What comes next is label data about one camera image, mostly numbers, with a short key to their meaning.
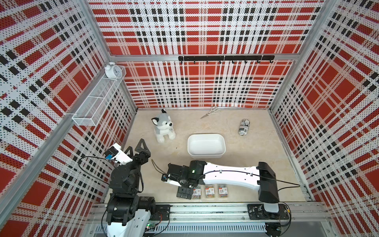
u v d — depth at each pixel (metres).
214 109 1.22
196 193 0.78
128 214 0.44
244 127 1.07
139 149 0.57
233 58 0.89
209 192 0.78
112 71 0.80
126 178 0.44
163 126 0.90
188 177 0.50
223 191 0.78
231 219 0.72
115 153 0.51
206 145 1.00
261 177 0.49
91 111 0.91
